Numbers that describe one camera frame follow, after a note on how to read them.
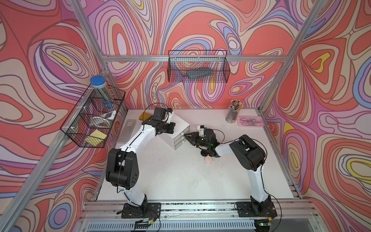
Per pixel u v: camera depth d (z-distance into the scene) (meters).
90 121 0.73
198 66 0.84
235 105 1.01
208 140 0.80
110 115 0.73
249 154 0.57
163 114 0.72
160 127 0.67
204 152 0.91
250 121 1.12
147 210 0.73
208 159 0.91
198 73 1.01
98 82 0.70
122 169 0.45
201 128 0.94
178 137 0.91
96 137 0.63
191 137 0.90
